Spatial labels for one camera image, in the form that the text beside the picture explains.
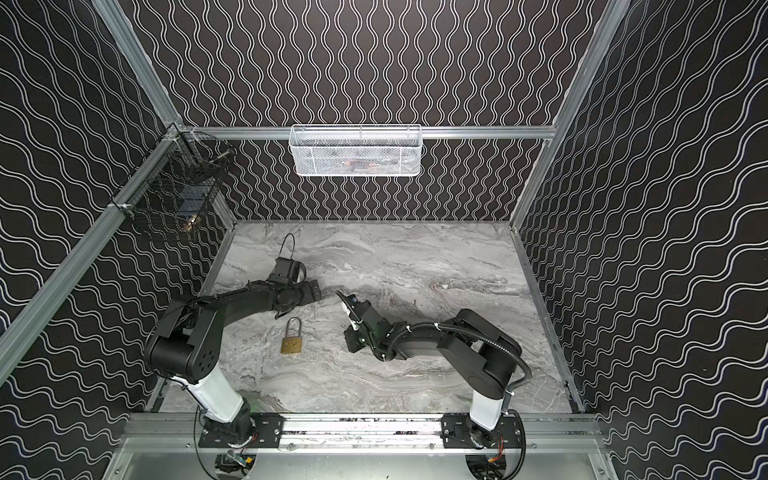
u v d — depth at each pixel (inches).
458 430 29.2
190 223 32.3
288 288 29.8
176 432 30.0
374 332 27.6
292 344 34.6
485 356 18.5
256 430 28.9
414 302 38.6
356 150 49.6
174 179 37.2
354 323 27.7
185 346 18.7
